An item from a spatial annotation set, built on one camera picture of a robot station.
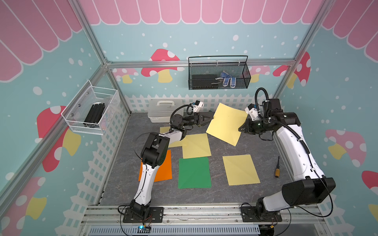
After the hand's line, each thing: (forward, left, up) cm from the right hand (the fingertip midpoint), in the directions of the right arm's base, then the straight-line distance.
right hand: (239, 128), depth 75 cm
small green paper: (-12, +24, -28) cm, 39 cm away
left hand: (+6, +13, -1) cm, 15 cm away
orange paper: (-16, +39, -15) cm, 45 cm away
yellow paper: (+8, +5, -3) cm, 10 cm away
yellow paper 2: (+7, +23, -27) cm, 35 cm away
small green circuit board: (-40, +50, -29) cm, 70 cm away
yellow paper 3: (-10, -5, -28) cm, 30 cm away
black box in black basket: (+33, +17, +7) cm, 37 cm away
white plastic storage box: (+29, +48, -14) cm, 58 cm away
